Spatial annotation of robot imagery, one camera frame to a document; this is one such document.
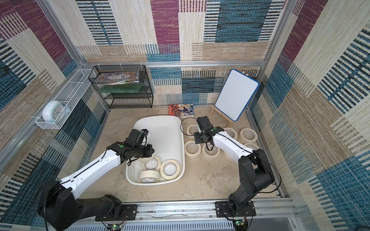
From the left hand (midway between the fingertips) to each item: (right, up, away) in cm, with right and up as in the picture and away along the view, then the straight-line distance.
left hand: (153, 149), depth 84 cm
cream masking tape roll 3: (+34, -3, +9) cm, 35 cm away
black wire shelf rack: (-16, +34, +36) cm, 52 cm away
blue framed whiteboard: (+49, +32, +6) cm, 59 cm away
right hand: (+27, +7, +7) cm, 29 cm away
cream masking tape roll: (+23, +11, +21) cm, 33 cm away
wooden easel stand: (+49, +17, +18) cm, 55 cm away
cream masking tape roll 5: (+8, -15, -2) cm, 17 cm away
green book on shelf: (-23, +37, +10) cm, 45 cm away
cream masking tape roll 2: (+23, -3, +13) cm, 27 cm away
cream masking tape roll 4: (0, -10, +5) cm, 11 cm away
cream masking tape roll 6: (-1, -12, -8) cm, 15 cm away
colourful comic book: (+13, +25, +32) cm, 42 cm away
